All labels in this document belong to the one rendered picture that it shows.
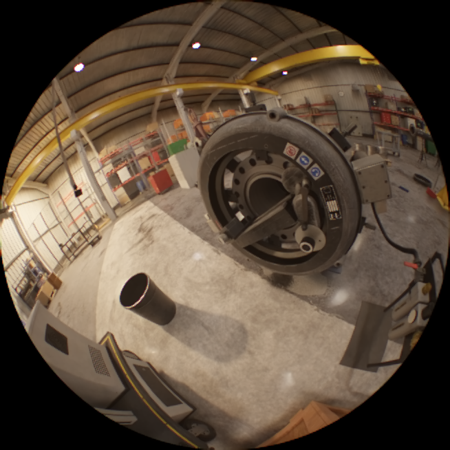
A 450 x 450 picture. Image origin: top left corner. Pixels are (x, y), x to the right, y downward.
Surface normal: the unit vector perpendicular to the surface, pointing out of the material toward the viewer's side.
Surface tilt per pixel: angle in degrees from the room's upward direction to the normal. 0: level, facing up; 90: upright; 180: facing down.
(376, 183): 90
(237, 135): 90
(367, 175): 90
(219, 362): 0
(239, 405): 0
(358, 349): 0
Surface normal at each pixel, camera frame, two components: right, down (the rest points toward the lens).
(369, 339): -0.32, -0.79
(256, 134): -0.65, 0.58
